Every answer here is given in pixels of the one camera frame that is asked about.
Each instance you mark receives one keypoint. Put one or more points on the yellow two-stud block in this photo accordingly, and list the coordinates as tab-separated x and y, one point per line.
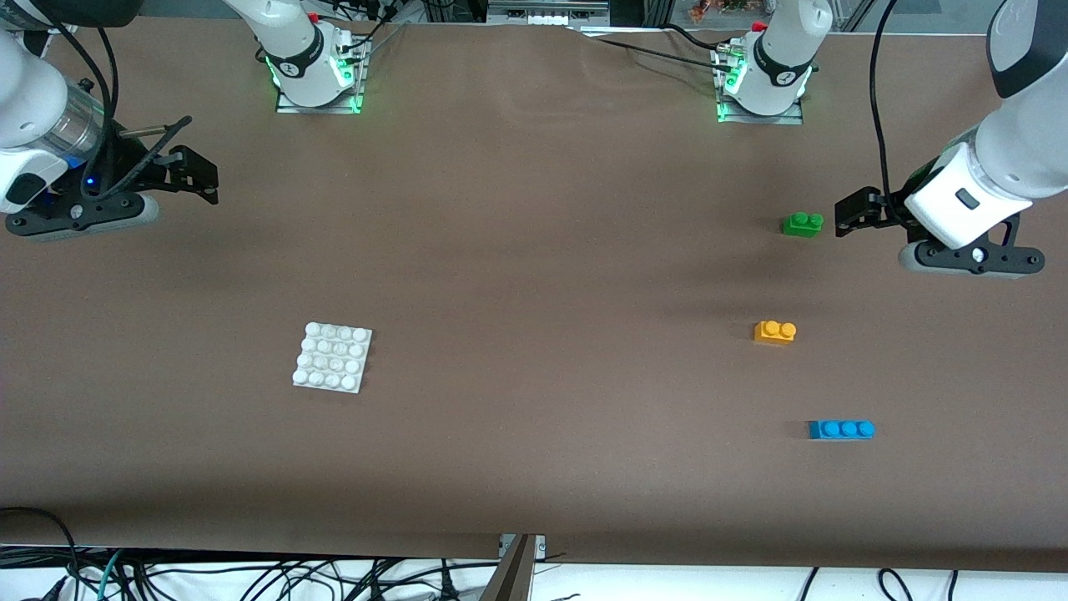
774	334

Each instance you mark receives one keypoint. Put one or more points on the white studded base plate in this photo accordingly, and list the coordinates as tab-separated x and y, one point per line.
332	359

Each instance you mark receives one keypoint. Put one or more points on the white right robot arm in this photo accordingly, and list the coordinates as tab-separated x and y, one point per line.
25	100

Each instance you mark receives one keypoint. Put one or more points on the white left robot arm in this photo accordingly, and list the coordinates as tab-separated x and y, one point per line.
1026	142

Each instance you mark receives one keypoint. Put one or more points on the green two-stud block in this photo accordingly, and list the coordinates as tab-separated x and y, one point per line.
803	225

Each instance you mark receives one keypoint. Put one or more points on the blue three-stud block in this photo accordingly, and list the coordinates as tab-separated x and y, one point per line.
841	430

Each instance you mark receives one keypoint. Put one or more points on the brown table cover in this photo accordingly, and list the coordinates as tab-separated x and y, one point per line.
534	209

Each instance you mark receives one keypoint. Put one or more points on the grey connector rail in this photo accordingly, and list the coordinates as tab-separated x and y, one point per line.
546	15

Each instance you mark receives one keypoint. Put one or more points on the small metal bracket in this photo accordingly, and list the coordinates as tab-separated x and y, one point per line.
504	544

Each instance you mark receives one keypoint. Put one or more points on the grey metal post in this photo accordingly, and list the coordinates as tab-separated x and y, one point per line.
513	580

